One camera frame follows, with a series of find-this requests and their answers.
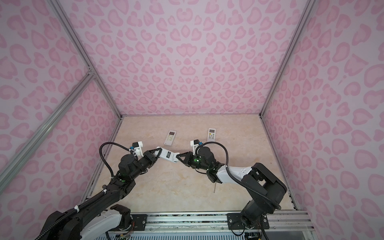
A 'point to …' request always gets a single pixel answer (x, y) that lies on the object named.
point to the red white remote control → (168, 155)
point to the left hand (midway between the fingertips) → (162, 147)
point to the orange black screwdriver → (214, 188)
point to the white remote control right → (211, 135)
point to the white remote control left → (170, 138)
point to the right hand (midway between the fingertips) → (176, 157)
